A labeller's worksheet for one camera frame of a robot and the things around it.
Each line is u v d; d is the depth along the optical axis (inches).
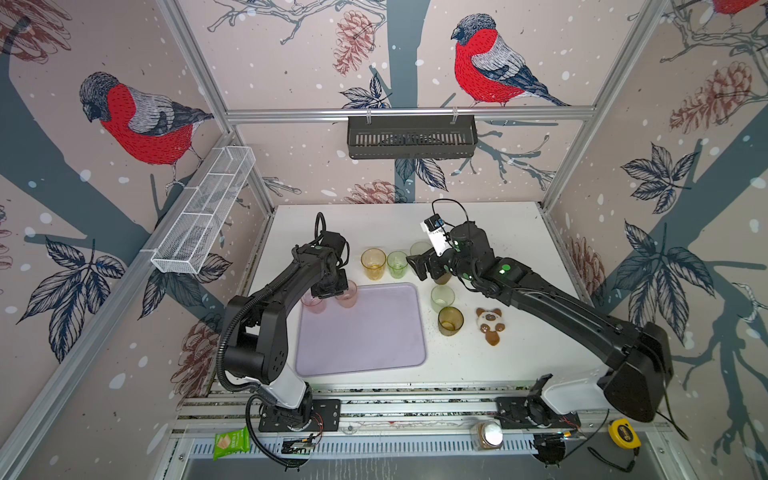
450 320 34.6
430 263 26.4
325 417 28.7
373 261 40.8
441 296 37.1
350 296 36.0
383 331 34.7
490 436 24.3
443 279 37.7
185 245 28.1
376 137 42.0
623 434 27.0
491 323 34.2
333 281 29.9
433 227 25.5
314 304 35.9
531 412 26.3
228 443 27.1
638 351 16.1
